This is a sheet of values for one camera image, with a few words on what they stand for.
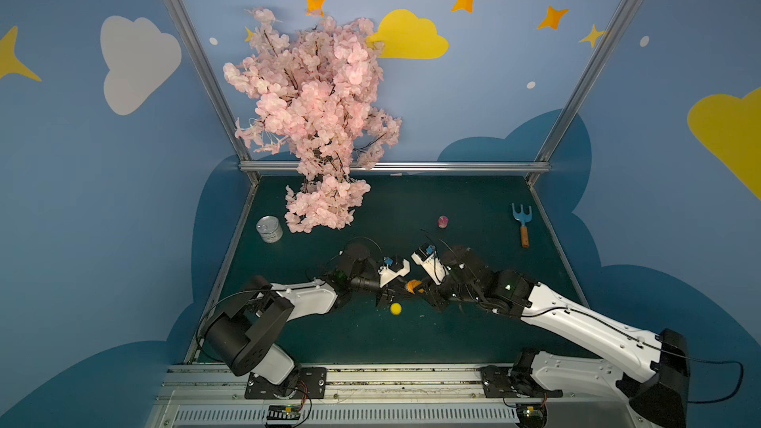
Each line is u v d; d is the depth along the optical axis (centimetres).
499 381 75
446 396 73
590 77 90
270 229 98
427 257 65
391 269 70
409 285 75
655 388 40
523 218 108
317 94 70
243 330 44
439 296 64
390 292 72
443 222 105
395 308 86
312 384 74
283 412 73
